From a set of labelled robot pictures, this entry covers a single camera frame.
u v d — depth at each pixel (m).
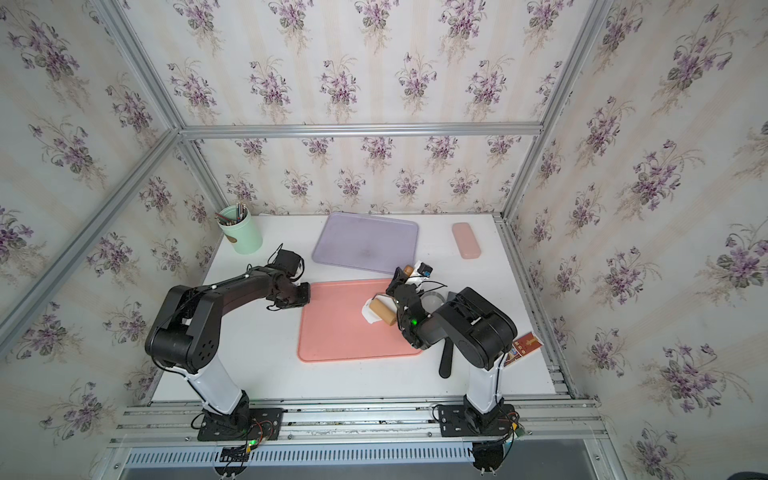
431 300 0.92
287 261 0.79
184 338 0.48
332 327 0.91
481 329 0.50
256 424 0.72
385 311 0.91
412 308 0.71
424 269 0.80
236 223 0.97
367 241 1.10
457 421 0.74
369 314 0.93
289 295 0.80
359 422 0.75
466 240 1.11
